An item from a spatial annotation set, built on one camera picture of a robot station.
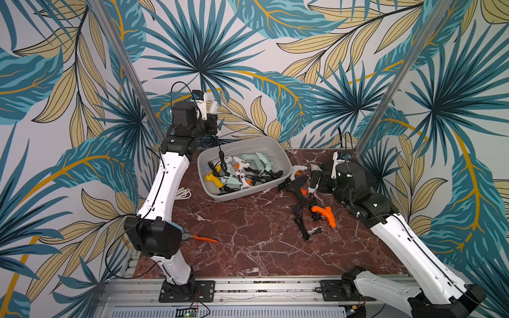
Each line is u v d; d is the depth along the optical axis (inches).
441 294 14.9
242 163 41.9
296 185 39.9
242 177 40.6
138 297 29.5
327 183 24.7
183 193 38.5
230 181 39.4
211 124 26.1
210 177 40.6
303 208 37.3
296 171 42.8
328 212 35.5
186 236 33.8
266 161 42.1
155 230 16.5
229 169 40.6
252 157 43.3
